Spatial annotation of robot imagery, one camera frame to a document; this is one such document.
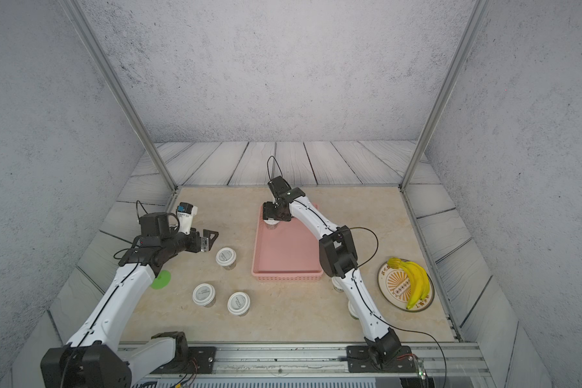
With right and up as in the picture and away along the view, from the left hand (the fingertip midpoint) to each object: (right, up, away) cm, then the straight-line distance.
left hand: (208, 230), depth 81 cm
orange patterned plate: (+65, -21, +7) cm, 68 cm away
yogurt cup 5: (+43, -18, 0) cm, 46 cm away
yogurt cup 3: (+11, -23, -2) cm, 26 cm away
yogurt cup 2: (-1, -21, -1) cm, 21 cm away
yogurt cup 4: (+19, +1, +18) cm, 26 cm away
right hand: (+17, +4, +19) cm, 26 cm away
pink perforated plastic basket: (+27, -10, +17) cm, 33 cm away
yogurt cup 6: (+46, -24, -4) cm, 52 cm away
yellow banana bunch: (+71, -17, +1) cm, 73 cm away
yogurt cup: (+4, -11, +8) cm, 14 cm away
